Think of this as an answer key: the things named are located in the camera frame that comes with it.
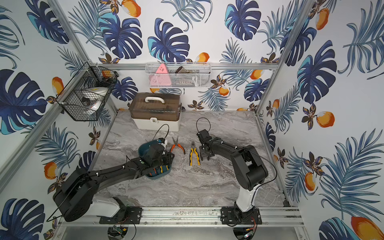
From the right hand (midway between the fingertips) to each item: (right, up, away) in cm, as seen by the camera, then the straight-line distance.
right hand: (208, 150), depth 97 cm
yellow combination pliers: (-9, +1, +1) cm, 9 cm away
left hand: (-21, 0, -10) cm, 24 cm away
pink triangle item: (-29, +44, -7) cm, 53 cm away
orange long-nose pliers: (-19, +3, +4) cm, 19 cm away
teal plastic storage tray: (-31, -12, -9) cm, 34 cm away
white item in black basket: (-64, +31, -16) cm, 73 cm away
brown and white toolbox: (-33, +25, -4) cm, 41 cm away
